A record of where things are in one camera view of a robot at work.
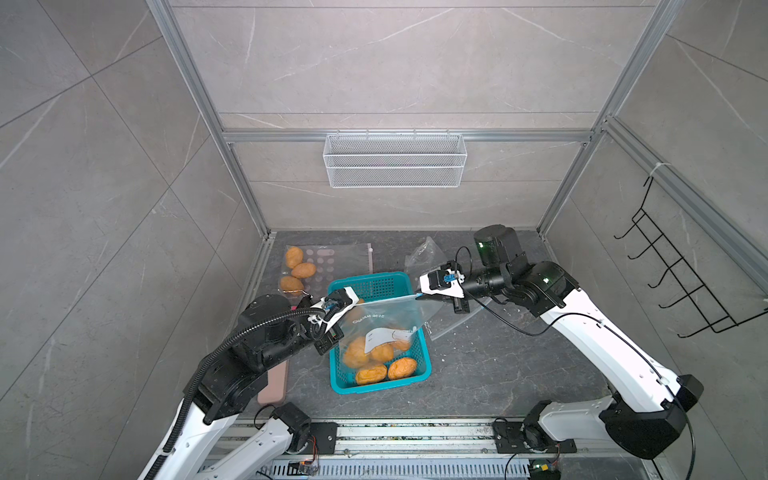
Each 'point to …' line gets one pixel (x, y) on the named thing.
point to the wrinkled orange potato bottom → (402, 368)
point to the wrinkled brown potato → (294, 256)
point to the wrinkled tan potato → (291, 285)
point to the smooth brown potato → (355, 355)
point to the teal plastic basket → (378, 286)
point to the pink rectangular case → (277, 388)
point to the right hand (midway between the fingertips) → (424, 287)
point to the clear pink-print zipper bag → (334, 262)
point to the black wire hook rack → (712, 309)
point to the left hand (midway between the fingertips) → (349, 298)
